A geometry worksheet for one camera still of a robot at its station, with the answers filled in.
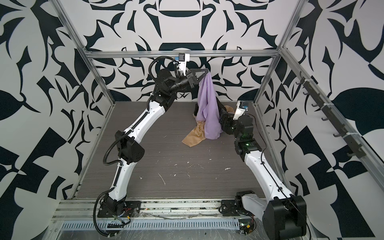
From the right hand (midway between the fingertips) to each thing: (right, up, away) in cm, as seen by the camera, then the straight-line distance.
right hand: (231, 109), depth 76 cm
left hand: (-12, +18, -13) cm, 25 cm away
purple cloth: (-11, -1, +7) cm, 13 cm away
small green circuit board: (+5, -55, -5) cm, 56 cm away
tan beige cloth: (-16, -16, +23) cm, 32 cm away
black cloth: (-2, +2, +15) cm, 15 cm away
